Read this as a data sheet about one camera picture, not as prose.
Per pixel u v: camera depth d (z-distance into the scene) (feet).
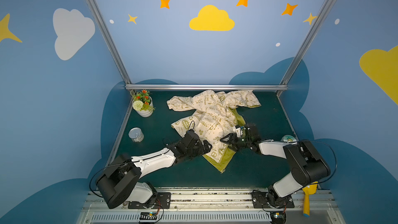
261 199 2.45
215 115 3.32
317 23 2.71
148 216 2.40
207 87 3.91
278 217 2.40
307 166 1.53
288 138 2.89
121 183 1.38
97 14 2.57
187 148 2.17
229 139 2.71
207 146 2.52
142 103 3.11
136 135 2.97
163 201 2.46
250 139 2.45
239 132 2.78
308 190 2.57
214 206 2.41
